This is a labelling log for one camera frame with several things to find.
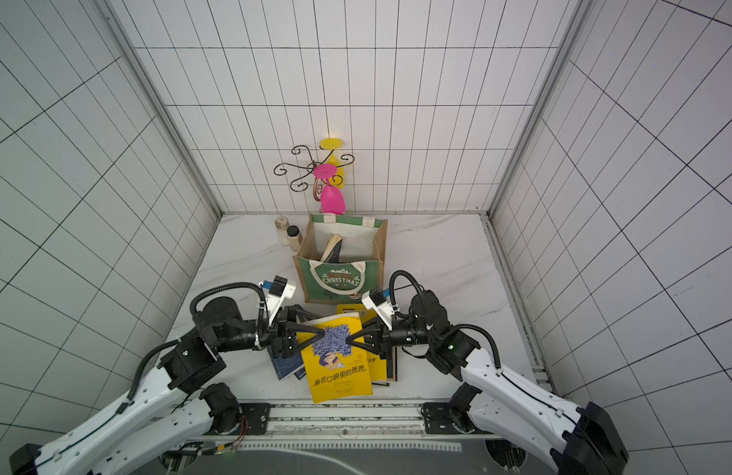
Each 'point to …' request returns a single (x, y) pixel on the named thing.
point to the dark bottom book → (392, 364)
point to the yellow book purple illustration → (336, 369)
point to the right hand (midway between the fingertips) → (349, 330)
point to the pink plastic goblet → (332, 199)
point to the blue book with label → (286, 365)
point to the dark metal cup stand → (319, 183)
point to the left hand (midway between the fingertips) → (317, 333)
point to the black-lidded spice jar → (294, 237)
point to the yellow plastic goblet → (334, 143)
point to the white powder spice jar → (281, 224)
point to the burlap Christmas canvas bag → (360, 266)
